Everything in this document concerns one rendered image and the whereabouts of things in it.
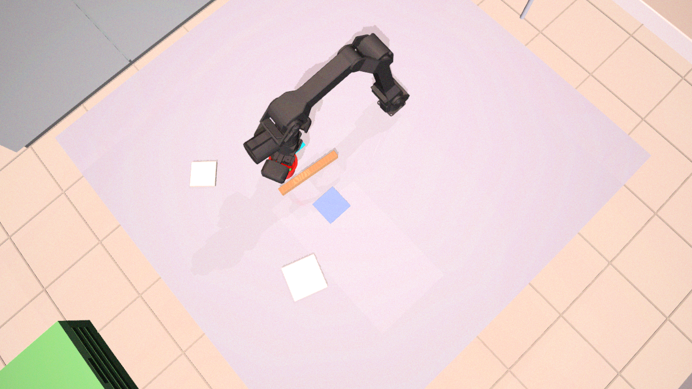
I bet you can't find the red cup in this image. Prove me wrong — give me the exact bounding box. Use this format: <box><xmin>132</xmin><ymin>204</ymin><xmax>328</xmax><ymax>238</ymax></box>
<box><xmin>268</xmin><ymin>155</ymin><xmax>298</xmax><ymax>179</ymax></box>

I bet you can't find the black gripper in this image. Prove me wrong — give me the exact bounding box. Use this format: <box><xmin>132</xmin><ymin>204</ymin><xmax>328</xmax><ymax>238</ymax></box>
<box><xmin>261</xmin><ymin>117</ymin><xmax>311</xmax><ymax>184</ymax></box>

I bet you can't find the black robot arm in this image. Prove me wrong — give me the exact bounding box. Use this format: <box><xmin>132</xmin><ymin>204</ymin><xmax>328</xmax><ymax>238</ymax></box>
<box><xmin>243</xmin><ymin>33</ymin><xmax>410</xmax><ymax>164</ymax></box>

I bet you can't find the orange flat bar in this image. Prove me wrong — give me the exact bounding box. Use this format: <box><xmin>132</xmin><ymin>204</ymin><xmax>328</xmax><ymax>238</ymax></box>
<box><xmin>278</xmin><ymin>151</ymin><xmax>338</xmax><ymax>195</ymax></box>

